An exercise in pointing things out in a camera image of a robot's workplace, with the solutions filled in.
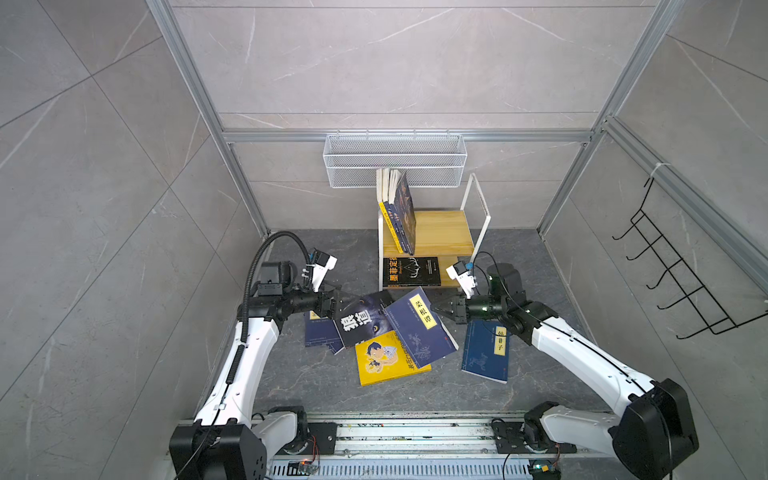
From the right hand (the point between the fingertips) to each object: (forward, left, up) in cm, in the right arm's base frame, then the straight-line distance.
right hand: (434, 305), depth 76 cm
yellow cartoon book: (-7, +13, -19) cm, 24 cm away
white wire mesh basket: (+51, -4, +10) cm, 52 cm away
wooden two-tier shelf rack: (+24, -5, 0) cm, 25 cm away
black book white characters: (+6, +20, -17) cm, 27 cm away
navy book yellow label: (-5, +4, -3) cm, 7 cm away
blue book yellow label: (-5, -17, -20) cm, 27 cm away
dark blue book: (+2, +33, -18) cm, 37 cm away
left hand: (+4, +23, +4) cm, 23 cm away
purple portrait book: (+28, +6, +9) cm, 30 cm away
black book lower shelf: (+22, +4, -15) cm, 27 cm away
